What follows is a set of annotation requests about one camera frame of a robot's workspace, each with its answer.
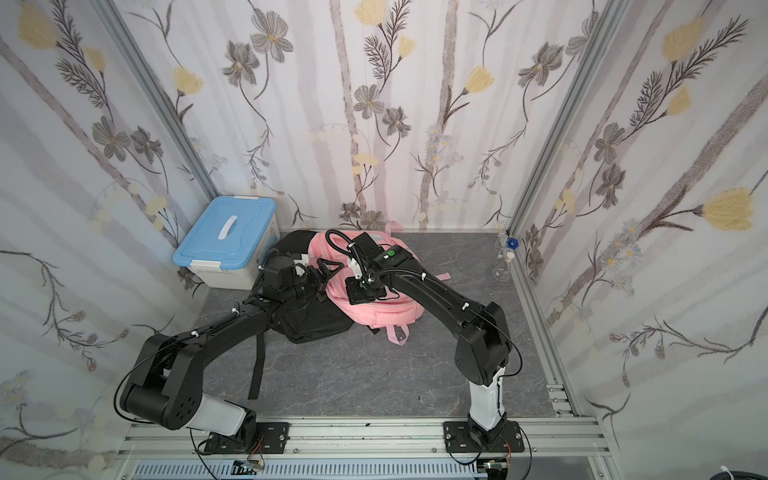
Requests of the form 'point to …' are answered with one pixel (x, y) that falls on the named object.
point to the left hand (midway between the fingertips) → (342, 271)
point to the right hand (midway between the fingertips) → (355, 293)
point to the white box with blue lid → (227, 245)
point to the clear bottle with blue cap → (502, 270)
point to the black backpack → (298, 318)
